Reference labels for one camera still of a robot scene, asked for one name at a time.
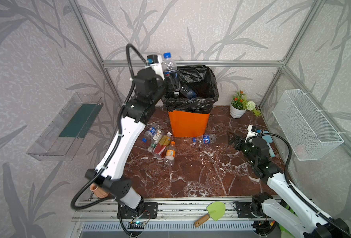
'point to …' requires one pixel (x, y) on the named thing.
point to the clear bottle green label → (176, 94)
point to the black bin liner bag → (202, 80)
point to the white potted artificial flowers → (239, 105)
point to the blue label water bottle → (187, 91)
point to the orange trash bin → (188, 124)
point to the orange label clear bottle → (170, 154)
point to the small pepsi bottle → (206, 139)
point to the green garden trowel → (216, 210)
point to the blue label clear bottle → (148, 134)
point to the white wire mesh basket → (308, 135)
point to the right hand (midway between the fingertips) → (234, 130)
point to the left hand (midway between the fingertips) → (175, 69)
